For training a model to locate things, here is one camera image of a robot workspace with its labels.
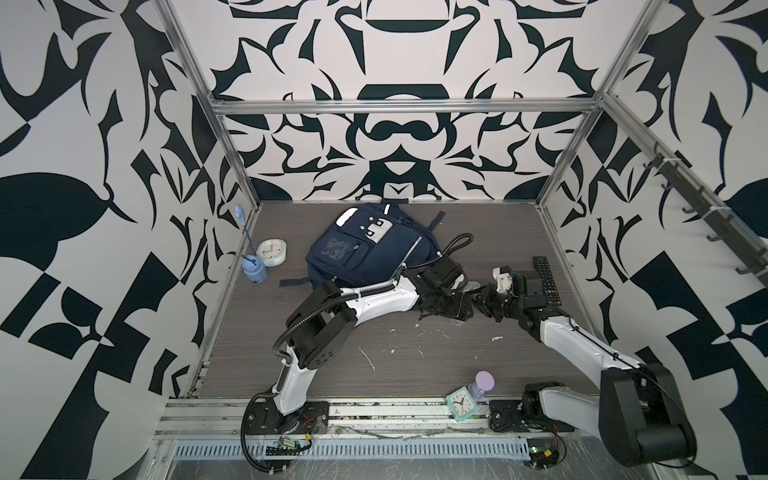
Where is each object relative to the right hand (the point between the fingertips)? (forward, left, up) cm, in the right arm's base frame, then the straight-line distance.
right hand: (467, 293), depth 86 cm
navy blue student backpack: (+19, +28, -1) cm, 34 cm away
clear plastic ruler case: (+2, 0, -1) cm, 3 cm away
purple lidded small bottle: (-23, 0, -1) cm, 23 cm away
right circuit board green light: (-36, -13, -11) cm, 40 cm away
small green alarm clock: (-27, +5, -7) cm, 28 cm away
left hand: (-5, 0, 0) cm, 5 cm away
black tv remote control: (+4, -29, -8) cm, 30 cm away
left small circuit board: (-34, +46, -8) cm, 58 cm away
